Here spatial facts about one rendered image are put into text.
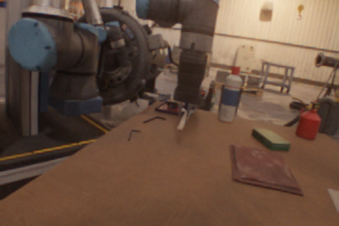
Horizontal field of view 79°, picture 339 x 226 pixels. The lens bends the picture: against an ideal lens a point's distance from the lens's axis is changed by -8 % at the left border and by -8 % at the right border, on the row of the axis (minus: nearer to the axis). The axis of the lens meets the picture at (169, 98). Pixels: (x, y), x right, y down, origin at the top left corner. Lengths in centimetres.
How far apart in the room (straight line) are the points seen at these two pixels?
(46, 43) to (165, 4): 33
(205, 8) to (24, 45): 50
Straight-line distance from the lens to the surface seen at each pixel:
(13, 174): 86
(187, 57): 52
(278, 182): 54
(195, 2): 58
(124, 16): 172
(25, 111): 97
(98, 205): 39
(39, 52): 69
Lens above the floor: 72
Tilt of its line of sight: 12 degrees down
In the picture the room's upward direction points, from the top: 9 degrees clockwise
